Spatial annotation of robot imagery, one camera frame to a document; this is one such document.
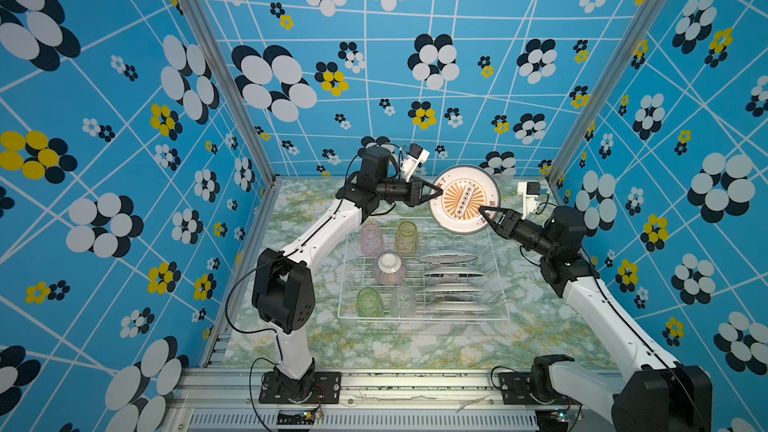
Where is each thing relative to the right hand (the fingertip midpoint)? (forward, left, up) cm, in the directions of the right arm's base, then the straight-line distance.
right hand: (483, 211), depth 74 cm
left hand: (+4, +10, +3) cm, 11 cm away
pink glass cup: (+3, +30, -18) cm, 35 cm away
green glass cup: (-16, +29, -19) cm, 38 cm away
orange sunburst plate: (+4, +4, +4) cm, 7 cm away
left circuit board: (-41, +46, -29) cm, 68 cm away
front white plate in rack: (-17, +6, -18) cm, 26 cm away
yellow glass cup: (+5, +19, -20) cm, 28 cm away
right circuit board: (-40, -15, -29) cm, 52 cm away
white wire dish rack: (-2, +18, -27) cm, 33 cm away
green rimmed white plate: (-1, +6, -23) cm, 23 cm away
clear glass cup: (-17, +20, -17) cm, 31 cm away
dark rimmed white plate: (-4, +5, -27) cm, 28 cm away
